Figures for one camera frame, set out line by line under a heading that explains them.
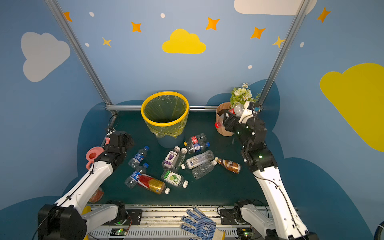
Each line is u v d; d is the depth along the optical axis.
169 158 0.92
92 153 0.85
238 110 0.59
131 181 0.84
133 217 0.74
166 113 1.00
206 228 0.71
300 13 0.72
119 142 0.62
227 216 0.75
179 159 0.95
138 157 0.91
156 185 0.79
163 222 0.73
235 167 0.87
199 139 1.01
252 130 0.45
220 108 1.07
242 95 0.89
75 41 0.80
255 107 0.54
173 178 0.84
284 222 0.37
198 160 0.89
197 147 0.96
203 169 0.86
